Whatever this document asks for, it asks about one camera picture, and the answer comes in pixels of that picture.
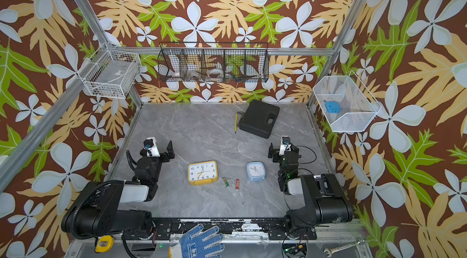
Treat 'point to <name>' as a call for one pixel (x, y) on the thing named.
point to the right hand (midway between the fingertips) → (280, 143)
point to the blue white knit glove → (194, 247)
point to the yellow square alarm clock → (202, 173)
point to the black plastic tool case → (258, 118)
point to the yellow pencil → (236, 123)
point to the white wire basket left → (110, 73)
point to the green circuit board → (294, 248)
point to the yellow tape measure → (104, 243)
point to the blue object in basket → (332, 107)
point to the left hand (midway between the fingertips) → (161, 140)
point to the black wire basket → (213, 62)
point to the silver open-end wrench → (330, 251)
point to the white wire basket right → (348, 106)
